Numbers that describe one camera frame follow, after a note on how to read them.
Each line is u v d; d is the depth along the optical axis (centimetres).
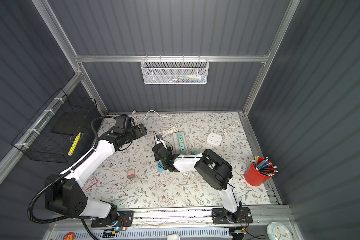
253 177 79
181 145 94
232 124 112
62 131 75
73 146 69
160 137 80
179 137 98
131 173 87
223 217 72
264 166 79
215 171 55
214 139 102
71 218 43
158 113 116
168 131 106
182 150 91
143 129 79
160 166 90
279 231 68
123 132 63
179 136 99
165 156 71
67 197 42
